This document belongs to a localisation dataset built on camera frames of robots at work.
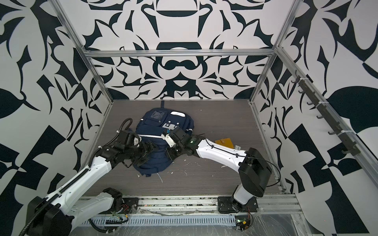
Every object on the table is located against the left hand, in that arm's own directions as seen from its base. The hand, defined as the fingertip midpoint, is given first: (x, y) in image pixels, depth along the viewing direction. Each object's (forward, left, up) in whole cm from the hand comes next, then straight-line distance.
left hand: (155, 149), depth 78 cm
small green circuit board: (-32, -42, -15) cm, 55 cm away
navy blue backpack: (+21, +7, -7) cm, 23 cm away
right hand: (-2, -5, -1) cm, 6 cm away
